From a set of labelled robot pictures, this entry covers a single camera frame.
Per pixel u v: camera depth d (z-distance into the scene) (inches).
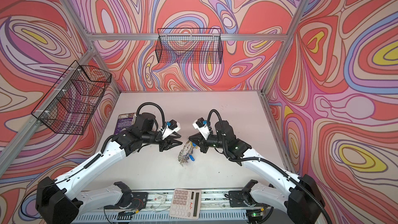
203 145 26.4
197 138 26.2
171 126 23.8
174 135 27.7
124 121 39.3
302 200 15.5
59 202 14.5
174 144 26.1
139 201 28.3
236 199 28.5
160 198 28.9
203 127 24.7
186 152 32.0
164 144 24.3
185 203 28.0
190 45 38.0
